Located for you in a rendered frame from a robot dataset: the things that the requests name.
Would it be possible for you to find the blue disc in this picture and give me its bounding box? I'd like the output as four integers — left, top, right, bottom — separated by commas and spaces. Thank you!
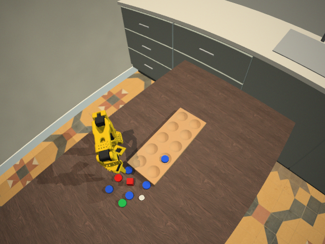
105, 186, 113, 194
125, 192, 134, 200
161, 155, 169, 163
125, 166, 133, 174
143, 181, 151, 190

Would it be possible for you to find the red cube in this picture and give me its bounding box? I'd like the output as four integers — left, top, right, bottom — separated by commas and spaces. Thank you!
126, 178, 134, 186

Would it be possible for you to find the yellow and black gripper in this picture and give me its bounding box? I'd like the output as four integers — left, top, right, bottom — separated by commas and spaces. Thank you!
104, 145, 126, 173

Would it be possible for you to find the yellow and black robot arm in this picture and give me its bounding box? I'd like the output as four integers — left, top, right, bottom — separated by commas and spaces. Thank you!
92, 110, 123, 167

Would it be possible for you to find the red disc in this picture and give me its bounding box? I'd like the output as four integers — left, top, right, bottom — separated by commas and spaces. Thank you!
114, 174, 122, 182

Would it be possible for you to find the green disc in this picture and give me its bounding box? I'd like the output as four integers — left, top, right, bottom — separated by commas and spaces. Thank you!
118, 199, 127, 207

